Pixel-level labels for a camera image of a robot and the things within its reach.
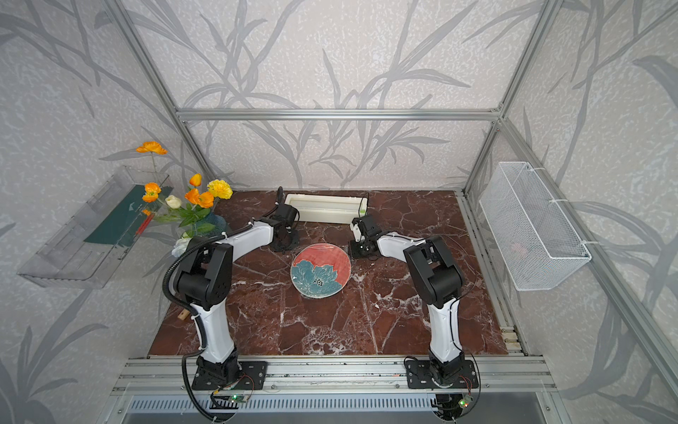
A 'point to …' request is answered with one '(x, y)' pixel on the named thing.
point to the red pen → (145, 224)
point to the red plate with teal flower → (320, 270)
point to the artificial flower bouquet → (192, 211)
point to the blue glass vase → (209, 226)
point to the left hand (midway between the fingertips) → (292, 242)
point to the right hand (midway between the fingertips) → (350, 249)
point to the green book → (122, 225)
